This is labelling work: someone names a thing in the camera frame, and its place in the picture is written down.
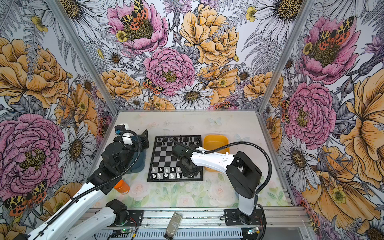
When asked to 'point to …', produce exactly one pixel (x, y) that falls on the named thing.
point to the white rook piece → (154, 176)
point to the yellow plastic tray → (212, 141)
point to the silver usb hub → (173, 226)
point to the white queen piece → (178, 175)
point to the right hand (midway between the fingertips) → (192, 177)
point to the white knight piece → (159, 175)
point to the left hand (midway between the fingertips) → (138, 135)
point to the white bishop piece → (165, 175)
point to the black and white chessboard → (165, 166)
